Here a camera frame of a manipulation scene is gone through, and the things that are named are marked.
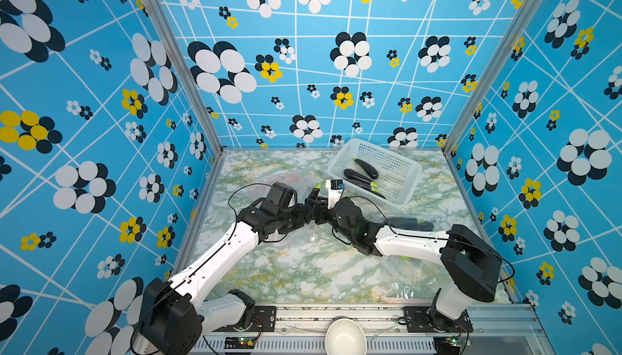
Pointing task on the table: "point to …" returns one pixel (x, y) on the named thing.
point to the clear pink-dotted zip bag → (409, 279)
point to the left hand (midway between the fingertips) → (312, 215)
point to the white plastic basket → (373, 174)
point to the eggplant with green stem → (314, 194)
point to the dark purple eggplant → (410, 224)
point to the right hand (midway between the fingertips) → (313, 199)
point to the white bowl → (345, 336)
